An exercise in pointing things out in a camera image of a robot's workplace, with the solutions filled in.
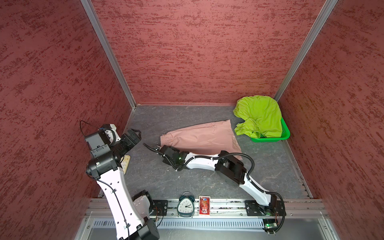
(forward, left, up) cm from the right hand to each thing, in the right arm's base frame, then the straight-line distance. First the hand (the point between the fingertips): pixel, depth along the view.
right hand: (168, 152), depth 93 cm
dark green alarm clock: (-31, -12, +3) cm, 34 cm away
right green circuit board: (-39, -52, -2) cm, 66 cm away
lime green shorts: (+31, -70, 0) cm, 76 cm away
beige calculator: (-7, +25, +1) cm, 26 cm away
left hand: (-7, +11, +26) cm, 29 cm away
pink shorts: (+10, -30, -2) cm, 32 cm away
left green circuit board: (-36, +4, -2) cm, 37 cm away
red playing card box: (-30, -21, 0) cm, 37 cm away
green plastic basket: (+8, -77, +5) cm, 78 cm away
